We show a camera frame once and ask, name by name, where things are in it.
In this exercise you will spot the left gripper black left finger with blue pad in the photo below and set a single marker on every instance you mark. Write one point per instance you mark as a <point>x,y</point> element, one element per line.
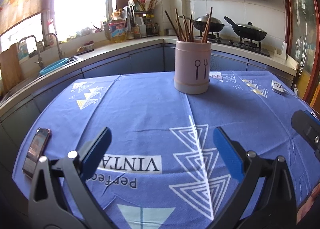
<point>48,206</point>

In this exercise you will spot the brown chopstick middle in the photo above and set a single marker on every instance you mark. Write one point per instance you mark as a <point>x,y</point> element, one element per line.
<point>188,24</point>

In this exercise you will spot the glass painted door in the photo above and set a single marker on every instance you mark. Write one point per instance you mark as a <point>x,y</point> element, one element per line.
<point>302,38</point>

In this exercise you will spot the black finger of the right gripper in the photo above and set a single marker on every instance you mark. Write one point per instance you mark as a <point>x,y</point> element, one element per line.
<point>307,126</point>

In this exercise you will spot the cooking oil bottle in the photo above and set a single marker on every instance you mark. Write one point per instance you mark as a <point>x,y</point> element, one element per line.
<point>116,28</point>

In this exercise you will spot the black smartphone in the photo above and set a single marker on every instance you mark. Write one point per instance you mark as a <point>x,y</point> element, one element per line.
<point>35,151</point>

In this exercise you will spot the light brown chopstick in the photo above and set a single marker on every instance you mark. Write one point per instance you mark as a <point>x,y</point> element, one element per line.
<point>205,34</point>

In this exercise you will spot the wooden cutting board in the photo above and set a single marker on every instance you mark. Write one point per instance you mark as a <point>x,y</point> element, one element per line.
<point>11,71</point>

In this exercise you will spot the black wok with lid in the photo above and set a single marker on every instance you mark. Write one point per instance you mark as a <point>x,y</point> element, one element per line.
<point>247,30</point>

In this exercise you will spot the white small remote device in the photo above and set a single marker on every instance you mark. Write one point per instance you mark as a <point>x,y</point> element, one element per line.
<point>277,87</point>

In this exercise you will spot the white plastic jug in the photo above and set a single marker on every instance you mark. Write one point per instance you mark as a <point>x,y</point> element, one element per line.
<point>142,27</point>

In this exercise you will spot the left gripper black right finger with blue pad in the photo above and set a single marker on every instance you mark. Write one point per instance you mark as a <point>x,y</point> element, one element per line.
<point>276,206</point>

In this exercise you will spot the blue patterned tablecloth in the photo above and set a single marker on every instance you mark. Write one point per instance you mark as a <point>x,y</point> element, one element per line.
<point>162,169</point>

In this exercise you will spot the black gas stove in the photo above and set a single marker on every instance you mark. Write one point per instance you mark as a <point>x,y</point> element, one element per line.
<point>246,44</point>

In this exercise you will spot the person's right hand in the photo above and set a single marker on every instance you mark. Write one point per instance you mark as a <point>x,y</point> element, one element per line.
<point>308,204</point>

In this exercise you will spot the teal plastic basin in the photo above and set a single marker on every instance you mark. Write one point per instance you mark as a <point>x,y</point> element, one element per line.
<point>54,66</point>

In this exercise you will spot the dark brown chopstick far left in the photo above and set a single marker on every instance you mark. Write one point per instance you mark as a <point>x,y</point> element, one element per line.
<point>174,28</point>

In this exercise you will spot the small red bowl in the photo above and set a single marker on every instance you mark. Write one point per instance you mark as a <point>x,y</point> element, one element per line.
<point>89,45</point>

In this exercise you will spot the brown chopstick tall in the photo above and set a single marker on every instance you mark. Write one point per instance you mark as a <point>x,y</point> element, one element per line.
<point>180,30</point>

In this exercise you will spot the metal spice rack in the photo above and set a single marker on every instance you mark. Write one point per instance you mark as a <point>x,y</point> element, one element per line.
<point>152,27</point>

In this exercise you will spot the wok with steel lid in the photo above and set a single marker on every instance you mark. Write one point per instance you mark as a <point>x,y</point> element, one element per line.
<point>201,22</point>

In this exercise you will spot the pink ceramic utensil holder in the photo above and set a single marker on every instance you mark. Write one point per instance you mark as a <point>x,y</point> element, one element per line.
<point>192,66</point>

